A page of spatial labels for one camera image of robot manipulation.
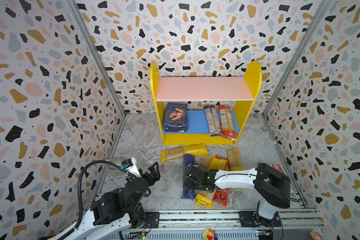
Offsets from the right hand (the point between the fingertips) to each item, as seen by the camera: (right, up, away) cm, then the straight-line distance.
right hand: (184, 184), depth 84 cm
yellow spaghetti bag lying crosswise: (-4, +15, +12) cm, 20 cm away
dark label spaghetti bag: (+18, +39, +13) cm, 45 cm away
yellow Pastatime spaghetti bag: (+31, +10, +8) cm, 34 cm away
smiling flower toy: (+12, -17, -15) cm, 26 cm away
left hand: (-13, +15, -16) cm, 25 cm away
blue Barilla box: (+2, -3, -6) cm, 7 cm away
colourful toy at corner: (+61, -18, -15) cm, 65 cm away
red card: (+58, +8, +8) cm, 59 cm away
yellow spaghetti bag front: (+11, -4, -7) cm, 14 cm away
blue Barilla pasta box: (-5, +38, +9) cm, 40 cm away
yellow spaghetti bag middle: (+13, +11, +9) cm, 19 cm away
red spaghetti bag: (+27, +35, +11) cm, 46 cm away
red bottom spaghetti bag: (+20, -3, -6) cm, 21 cm away
